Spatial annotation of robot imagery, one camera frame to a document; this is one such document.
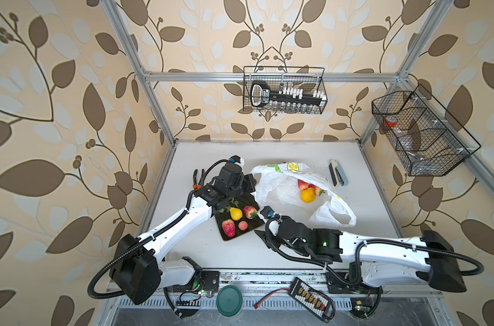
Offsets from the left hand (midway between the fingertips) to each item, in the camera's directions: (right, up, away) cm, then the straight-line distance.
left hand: (260, 179), depth 78 cm
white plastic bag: (+19, -6, +22) cm, 30 cm away
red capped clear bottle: (+58, +25, +11) cm, 64 cm away
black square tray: (-9, -12, +18) cm, 23 cm away
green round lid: (-10, -36, -15) cm, 41 cm away
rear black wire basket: (+26, +43, +18) cm, 53 cm away
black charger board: (+18, -41, -8) cm, 46 cm away
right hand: (0, -16, -6) cm, 18 cm away
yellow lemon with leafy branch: (-10, -16, +9) cm, 21 cm away
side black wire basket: (+61, +14, -4) cm, 63 cm away
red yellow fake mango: (+21, -4, +19) cm, 29 cm away
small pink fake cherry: (-7, -20, +7) cm, 23 cm away
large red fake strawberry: (-13, -21, +7) cm, 26 cm away
